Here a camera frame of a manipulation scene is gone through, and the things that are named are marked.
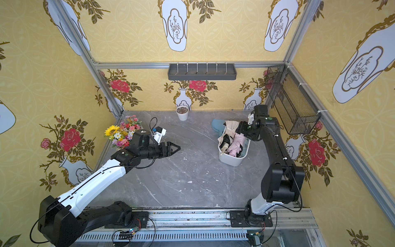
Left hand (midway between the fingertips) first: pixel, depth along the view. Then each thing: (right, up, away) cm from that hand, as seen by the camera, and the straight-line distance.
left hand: (172, 147), depth 78 cm
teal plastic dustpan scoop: (+28, +11, +37) cm, 48 cm away
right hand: (+40, +8, +7) cm, 41 cm away
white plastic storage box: (+33, -9, +7) cm, 35 cm away
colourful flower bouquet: (-30, +5, +8) cm, 31 cm away
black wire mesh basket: (+61, +16, -6) cm, 63 cm away
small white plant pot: (+1, +21, +35) cm, 41 cm away
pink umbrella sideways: (+33, -1, +6) cm, 33 cm away
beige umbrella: (+28, +3, +7) cm, 29 cm away
